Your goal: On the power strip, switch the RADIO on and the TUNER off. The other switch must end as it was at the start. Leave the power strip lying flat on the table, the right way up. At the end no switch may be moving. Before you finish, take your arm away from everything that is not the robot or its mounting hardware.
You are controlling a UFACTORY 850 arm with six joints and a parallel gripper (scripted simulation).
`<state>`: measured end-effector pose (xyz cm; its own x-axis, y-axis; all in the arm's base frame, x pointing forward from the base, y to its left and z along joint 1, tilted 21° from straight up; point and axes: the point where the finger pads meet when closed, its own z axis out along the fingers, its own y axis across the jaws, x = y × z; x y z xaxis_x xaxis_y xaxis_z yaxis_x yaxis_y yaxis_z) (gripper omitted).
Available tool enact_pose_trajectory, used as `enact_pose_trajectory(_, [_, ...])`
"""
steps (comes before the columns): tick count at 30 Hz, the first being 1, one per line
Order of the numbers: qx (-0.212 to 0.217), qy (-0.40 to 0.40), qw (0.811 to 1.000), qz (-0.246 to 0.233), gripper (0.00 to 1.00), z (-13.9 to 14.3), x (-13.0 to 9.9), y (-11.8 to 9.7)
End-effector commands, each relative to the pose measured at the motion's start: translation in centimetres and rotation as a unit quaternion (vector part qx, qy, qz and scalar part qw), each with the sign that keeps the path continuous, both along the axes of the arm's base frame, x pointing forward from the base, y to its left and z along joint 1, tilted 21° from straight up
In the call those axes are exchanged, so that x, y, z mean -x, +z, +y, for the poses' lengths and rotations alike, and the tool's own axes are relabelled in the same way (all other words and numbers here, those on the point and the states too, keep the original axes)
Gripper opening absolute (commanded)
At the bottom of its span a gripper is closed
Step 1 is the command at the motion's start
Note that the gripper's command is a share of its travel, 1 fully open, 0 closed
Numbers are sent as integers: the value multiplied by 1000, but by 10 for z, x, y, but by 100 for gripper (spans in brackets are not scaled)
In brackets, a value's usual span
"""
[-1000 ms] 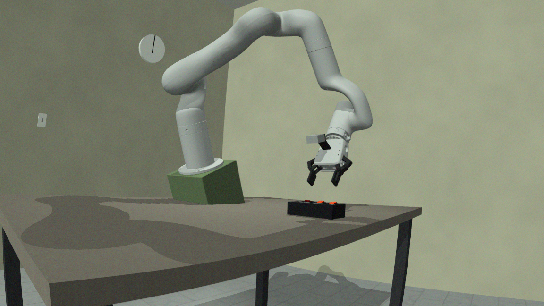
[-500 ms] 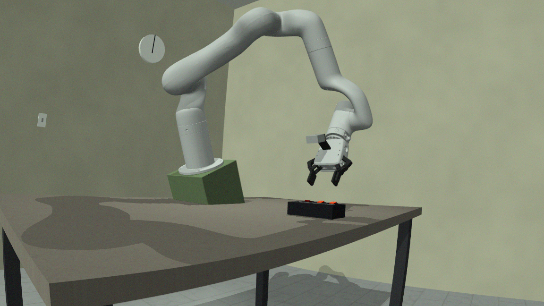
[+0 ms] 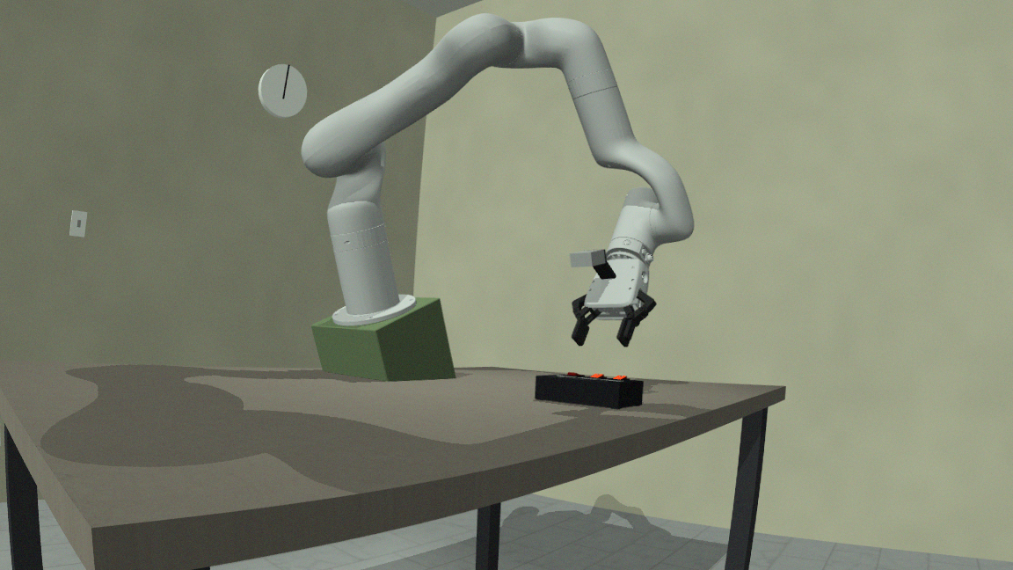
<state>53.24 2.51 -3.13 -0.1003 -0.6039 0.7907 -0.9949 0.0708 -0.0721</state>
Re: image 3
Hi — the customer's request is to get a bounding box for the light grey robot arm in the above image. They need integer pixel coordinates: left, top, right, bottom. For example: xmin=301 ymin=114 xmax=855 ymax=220
xmin=302 ymin=13 xmax=694 ymax=326

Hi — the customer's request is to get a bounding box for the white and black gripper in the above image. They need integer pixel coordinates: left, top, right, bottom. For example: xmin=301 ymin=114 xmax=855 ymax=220
xmin=572 ymin=252 xmax=656 ymax=347

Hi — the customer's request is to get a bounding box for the black power strip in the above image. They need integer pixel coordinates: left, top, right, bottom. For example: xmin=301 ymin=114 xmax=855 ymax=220
xmin=535 ymin=372 xmax=644 ymax=409

